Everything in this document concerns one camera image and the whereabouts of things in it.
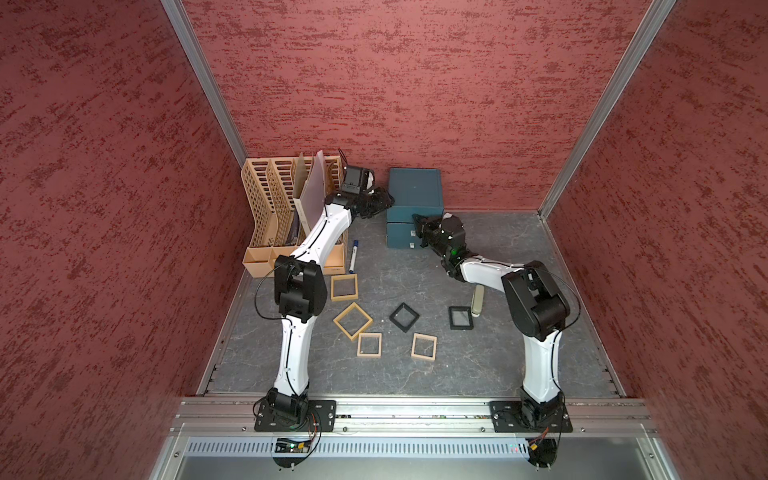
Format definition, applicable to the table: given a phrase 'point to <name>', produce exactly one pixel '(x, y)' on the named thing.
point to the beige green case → (477, 301)
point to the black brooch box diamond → (404, 328)
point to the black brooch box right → (460, 318)
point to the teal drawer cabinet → (412, 191)
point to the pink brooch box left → (369, 345)
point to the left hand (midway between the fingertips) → (389, 205)
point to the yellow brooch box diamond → (352, 320)
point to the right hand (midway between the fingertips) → (410, 216)
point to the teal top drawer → (405, 213)
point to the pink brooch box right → (424, 346)
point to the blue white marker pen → (354, 256)
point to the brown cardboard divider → (300, 176)
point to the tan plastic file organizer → (279, 229)
